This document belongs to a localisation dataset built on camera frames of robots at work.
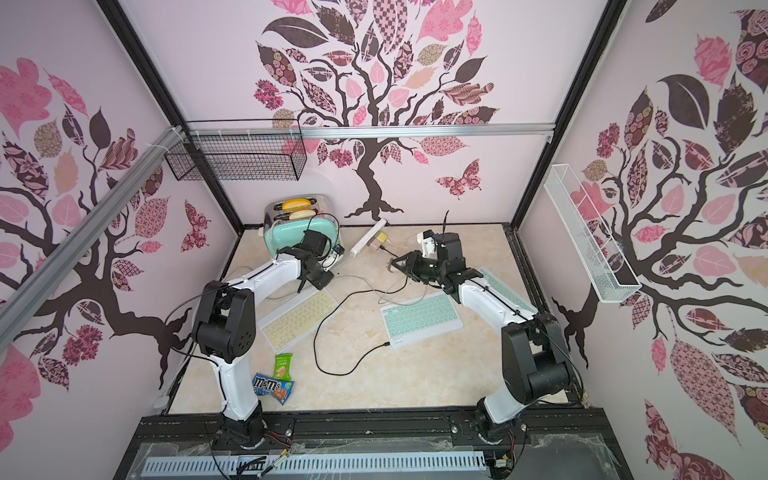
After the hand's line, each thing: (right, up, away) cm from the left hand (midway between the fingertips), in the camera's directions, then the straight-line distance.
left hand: (318, 279), depth 98 cm
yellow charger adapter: (+21, +15, +16) cm, 31 cm away
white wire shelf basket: (+80, +4, -23) cm, 83 cm away
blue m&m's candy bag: (-6, -28, -19) cm, 34 cm away
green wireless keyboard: (+34, -12, -3) cm, 36 cm away
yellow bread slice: (-9, +26, +4) cm, 28 cm away
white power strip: (+21, +21, +21) cm, 36 cm away
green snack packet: (-6, -24, -14) cm, 28 cm away
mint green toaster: (-10, +21, 0) cm, 23 cm away
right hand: (+25, +5, -14) cm, 29 cm away
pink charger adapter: (+19, +12, +14) cm, 27 cm away
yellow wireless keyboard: (-9, -14, -5) cm, 17 cm away
